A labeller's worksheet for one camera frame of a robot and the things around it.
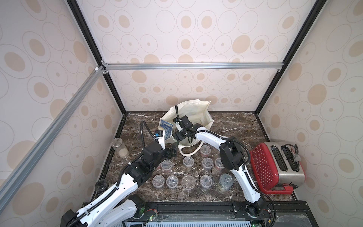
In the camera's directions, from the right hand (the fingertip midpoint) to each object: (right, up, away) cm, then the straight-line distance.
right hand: (185, 131), depth 102 cm
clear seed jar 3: (+2, -27, -25) cm, 36 cm away
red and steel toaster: (+47, -16, -32) cm, 59 cm away
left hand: (-5, -4, -28) cm, 29 cm away
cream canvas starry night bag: (+9, +14, -2) cm, 17 cm away
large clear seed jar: (+22, -26, -26) cm, 43 cm away
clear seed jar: (-15, -27, -24) cm, 39 cm away
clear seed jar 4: (+12, -26, -24) cm, 38 cm away
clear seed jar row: (+13, -12, -11) cm, 21 cm away
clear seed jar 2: (-7, -27, -25) cm, 37 cm away
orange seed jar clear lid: (+2, -18, -17) cm, 24 cm away
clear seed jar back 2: (+14, -18, -17) cm, 28 cm away
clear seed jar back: (-11, -19, -18) cm, 29 cm away
